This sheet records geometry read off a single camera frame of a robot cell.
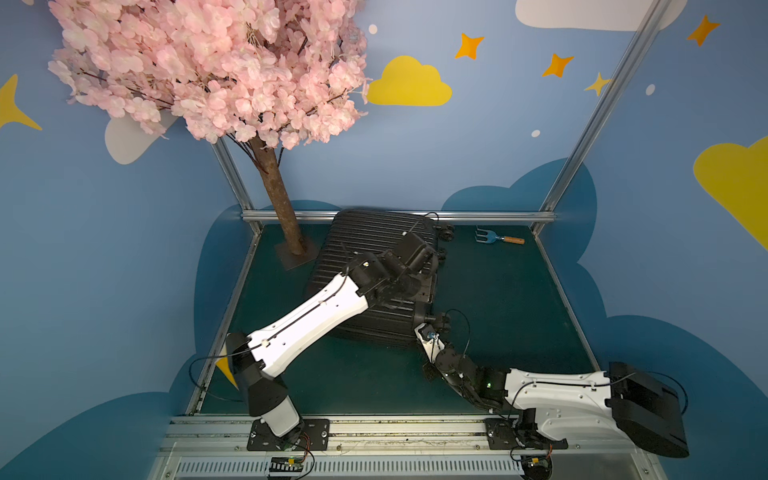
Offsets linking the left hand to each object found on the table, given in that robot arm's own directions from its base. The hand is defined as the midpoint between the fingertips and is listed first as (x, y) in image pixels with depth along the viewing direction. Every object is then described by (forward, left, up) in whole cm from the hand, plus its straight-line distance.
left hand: (429, 282), depth 71 cm
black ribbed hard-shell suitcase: (+22, +21, -6) cm, 31 cm away
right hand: (-7, 0, -19) cm, 20 cm away
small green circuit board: (-35, +34, -30) cm, 58 cm away
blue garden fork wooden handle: (+41, -31, -28) cm, 59 cm away
